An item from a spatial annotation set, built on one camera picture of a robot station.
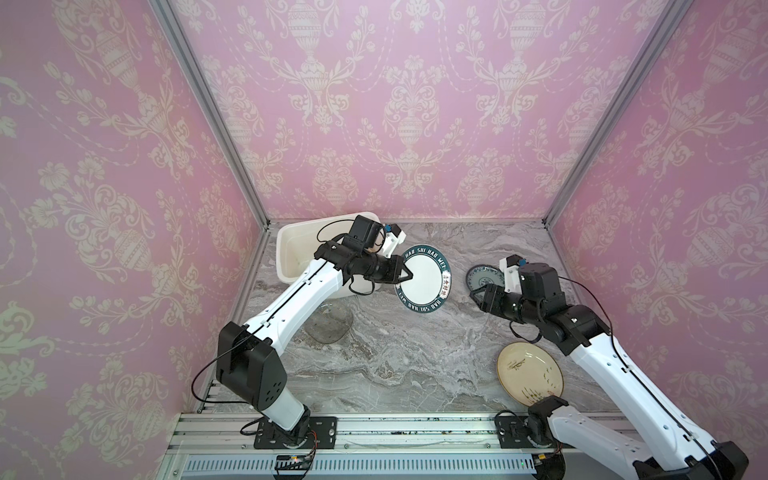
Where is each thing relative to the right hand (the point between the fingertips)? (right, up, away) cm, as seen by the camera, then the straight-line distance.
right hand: (477, 295), depth 75 cm
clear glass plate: (-41, -11, +19) cm, 47 cm away
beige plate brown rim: (+17, -23, +8) cm, 30 cm away
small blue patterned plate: (+10, +2, +30) cm, 32 cm away
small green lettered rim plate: (-11, +5, +5) cm, 13 cm away
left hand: (-16, +4, +1) cm, 17 cm away
